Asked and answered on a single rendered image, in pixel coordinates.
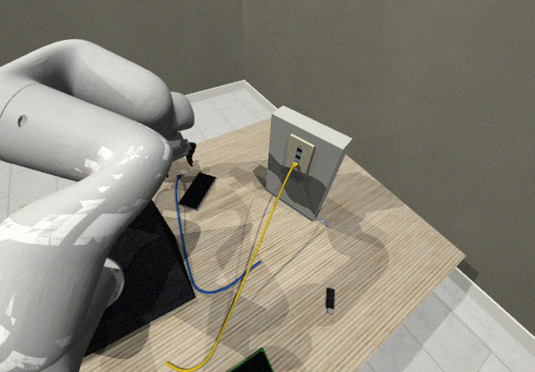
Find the beige wall plate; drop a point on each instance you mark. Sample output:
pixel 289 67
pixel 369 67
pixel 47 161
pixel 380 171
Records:
pixel 305 153

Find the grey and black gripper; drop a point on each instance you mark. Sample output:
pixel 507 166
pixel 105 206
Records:
pixel 188 154

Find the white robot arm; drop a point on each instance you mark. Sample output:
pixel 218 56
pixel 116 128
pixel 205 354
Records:
pixel 53 281

